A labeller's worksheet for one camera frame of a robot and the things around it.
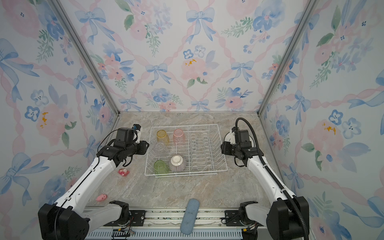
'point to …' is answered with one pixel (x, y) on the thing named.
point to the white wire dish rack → (179, 150)
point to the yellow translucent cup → (162, 137)
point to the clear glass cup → (161, 149)
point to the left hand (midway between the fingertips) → (145, 143)
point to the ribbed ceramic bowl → (177, 164)
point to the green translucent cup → (160, 167)
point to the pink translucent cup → (178, 136)
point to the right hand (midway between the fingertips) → (225, 146)
